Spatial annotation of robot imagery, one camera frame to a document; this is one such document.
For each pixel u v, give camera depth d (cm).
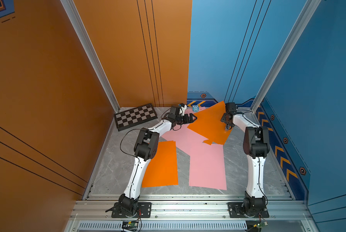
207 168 87
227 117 83
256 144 62
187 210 75
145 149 63
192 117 94
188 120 94
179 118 92
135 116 110
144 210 74
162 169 85
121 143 100
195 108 120
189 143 100
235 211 72
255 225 69
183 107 98
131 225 71
